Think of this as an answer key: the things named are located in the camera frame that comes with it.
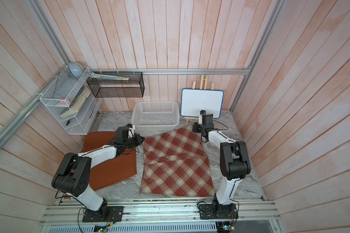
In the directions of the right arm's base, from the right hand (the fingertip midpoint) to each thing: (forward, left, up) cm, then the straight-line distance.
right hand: (194, 123), depth 100 cm
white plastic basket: (+16, +30, -9) cm, 36 cm away
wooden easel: (+19, -7, +18) cm, 27 cm away
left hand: (-13, +33, -1) cm, 36 cm away
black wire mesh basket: (+20, +67, +16) cm, 72 cm away
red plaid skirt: (-26, +13, -8) cm, 30 cm away
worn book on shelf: (-8, +69, +24) cm, 74 cm away
